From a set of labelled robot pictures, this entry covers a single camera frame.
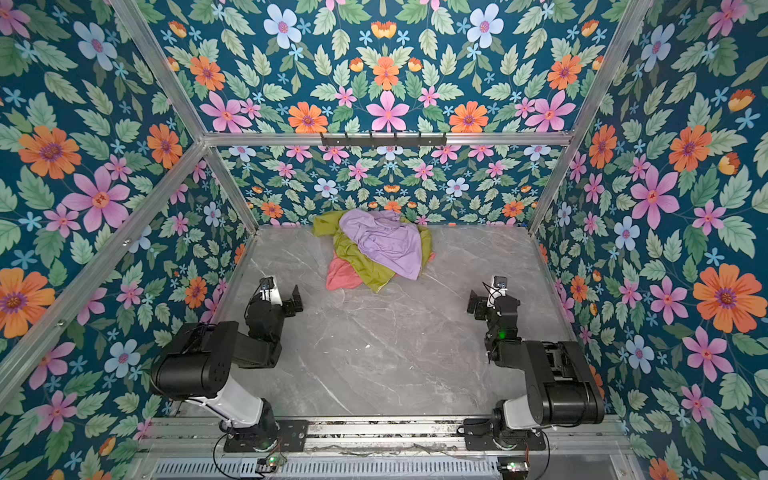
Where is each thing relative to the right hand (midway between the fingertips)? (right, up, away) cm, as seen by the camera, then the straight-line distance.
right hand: (489, 291), depth 92 cm
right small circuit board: (0, -39, -22) cm, 45 cm away
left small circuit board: (-59, -39, -22) cm, 74 cm away
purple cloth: (-30, +15, +13) cm, 36 cm away
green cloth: (-39, +5, +9) cm, 40 cm away
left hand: (-65, +3, -2) cm, 65 cm away
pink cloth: (-49, +4, +9) cm, 50 cm away
